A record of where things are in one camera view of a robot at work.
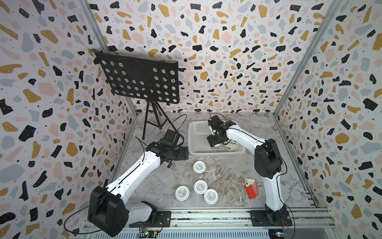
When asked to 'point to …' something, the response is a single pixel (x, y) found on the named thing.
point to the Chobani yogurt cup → (232, 145)
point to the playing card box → (249, 181)
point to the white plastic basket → (198, 144)
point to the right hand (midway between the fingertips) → (214, 140)
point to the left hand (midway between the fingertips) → (183, 153)
